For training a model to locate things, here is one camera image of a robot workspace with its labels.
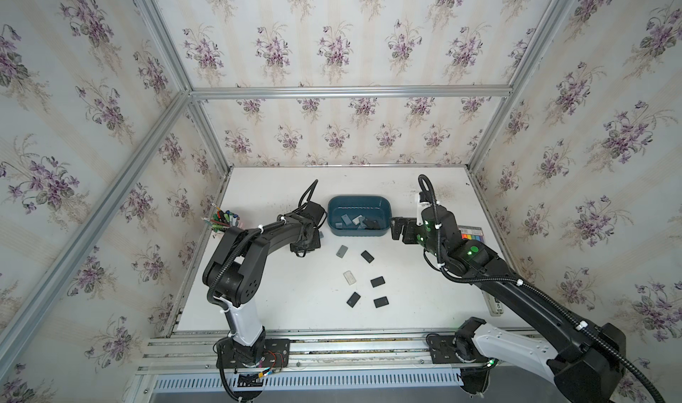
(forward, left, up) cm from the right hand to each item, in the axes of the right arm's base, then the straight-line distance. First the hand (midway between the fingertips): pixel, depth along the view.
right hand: (407, 220), depth 77 cm
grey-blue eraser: (+9, +21, -17) cm, 29 cm away
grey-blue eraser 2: (+13, +19, -20) cm, 30 cm away
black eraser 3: (-16, +16, -21) cm, 31 cm away
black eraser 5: (+11, +9, -20) cm, 24 cm away
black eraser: (-2, +11, -21) cm, 24 cm away
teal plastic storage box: (+15, +13, -20) cm, 28 cm away
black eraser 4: (-17, +7, -20) cm, 28 cm away
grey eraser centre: (0, +20, -20) cm, 28 cm away
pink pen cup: (+5, +62, -10) cm, 63 cm away
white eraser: (-9, +17, -21) cm, 29 cm away
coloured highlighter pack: (+9, -29, -21) cm, 36 cm away
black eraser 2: (-11, +8, -21) cm, 24 cm away
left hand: (+2, +32, -21) cm, 38 cm away
